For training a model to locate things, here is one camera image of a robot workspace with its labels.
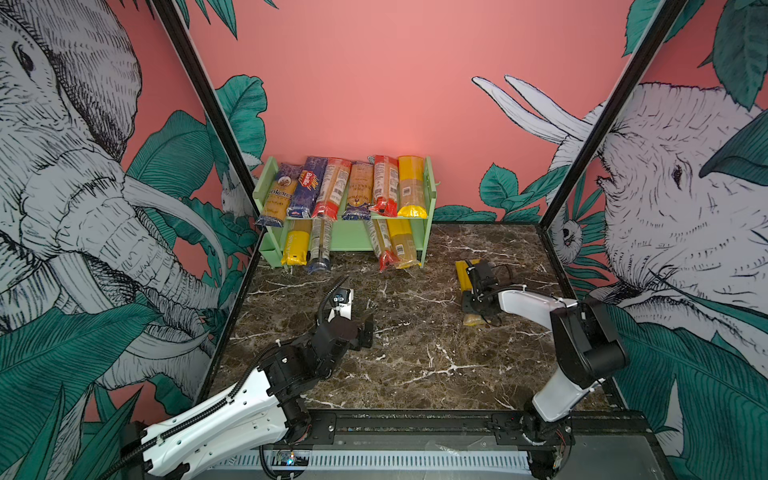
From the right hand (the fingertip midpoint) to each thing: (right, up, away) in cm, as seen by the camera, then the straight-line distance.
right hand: (463, 301), depth 96 cm
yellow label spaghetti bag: (-54, +20, -1) cm, 58 cm away
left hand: (-32, +1, -23) cm, 39 cm away
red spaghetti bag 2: (-25, +36, -7) cm, 45 cm away
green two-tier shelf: (-62, +22, +2) cm, 66 cm away
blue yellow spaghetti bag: (-56, +33, -10) cm, 66 cm away
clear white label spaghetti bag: (-46, +15, -5) cm, 49 cm away
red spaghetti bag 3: (-27, +21, -3) cm, 35 cm away
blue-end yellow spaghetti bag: (-33, +34, -8) cm, 48 cm away
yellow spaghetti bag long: (-17, +40, -3) cm, 44 cm away
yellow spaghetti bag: (-20, +19, -1) cm, 28 cm away
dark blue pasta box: (-49, +36, -8) cm, 61 cm away
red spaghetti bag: (-41, +35, -9) cm, 55 cm away
